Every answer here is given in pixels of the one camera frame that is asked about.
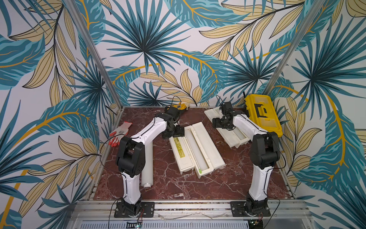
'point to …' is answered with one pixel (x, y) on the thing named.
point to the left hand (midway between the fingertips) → (176, 137)
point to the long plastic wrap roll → (147, 176)
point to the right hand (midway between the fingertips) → (219, 124)
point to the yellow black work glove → (184, 106)
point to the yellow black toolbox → (261, 110)
